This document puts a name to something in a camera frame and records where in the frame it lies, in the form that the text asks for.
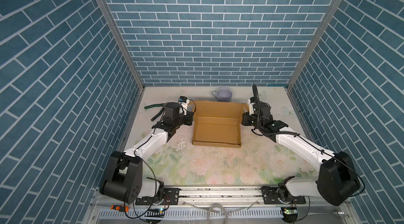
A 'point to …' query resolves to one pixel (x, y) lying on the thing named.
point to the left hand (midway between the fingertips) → (197, 114)
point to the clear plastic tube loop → (210, 210)
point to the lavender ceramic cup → (223, 94)
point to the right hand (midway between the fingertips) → (243, 115)
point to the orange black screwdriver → (120, 207)
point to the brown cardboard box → (218, 124)
